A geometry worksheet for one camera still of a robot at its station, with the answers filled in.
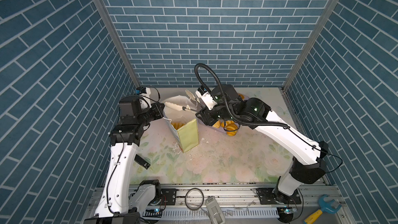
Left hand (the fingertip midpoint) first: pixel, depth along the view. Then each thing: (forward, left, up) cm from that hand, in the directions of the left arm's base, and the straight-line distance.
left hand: (165, 104), depth 70 cm
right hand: (-6, -15, +4) cm, 17 cm away
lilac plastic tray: (+4, -27, -30) cm, 40 cm away
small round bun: (+30, -47, -28) cm, 62 cm away
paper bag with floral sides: (-9, -10, -13) cm, 19 cm away
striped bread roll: (-5, -5, -9) cm, 12 cm away
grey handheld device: (-39, -23, -30) cm, 54 cm away
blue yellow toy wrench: (-37, -74, -29) cm, 88 cm away
